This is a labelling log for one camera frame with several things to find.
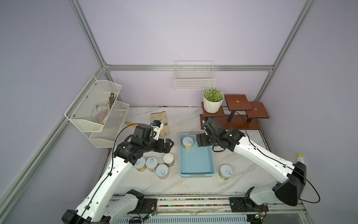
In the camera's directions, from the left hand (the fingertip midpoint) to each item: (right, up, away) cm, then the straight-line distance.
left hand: (165, 144), depth 72 cm
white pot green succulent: (+29, +26, +14) cm, 41 cm away
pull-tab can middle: (-10, -14, +11) cm, 20 cm away
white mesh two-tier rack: (-39, +17, +4) cm, 43 cm away
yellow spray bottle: (+73, -8, +1) cm, 73 cm away
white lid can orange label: (+1, -12, +11) cm, 16 cm away
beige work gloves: (-8, +16, +42) cm, 46 cm away
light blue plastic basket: (+20, -14, +18) cm, 30 cm away
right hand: (+22, +1, +6) cm, 23 cm away
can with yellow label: (+13, -2, +20) cm, 24 cm away
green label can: (+35, -18, +8) cm, 40 cm away
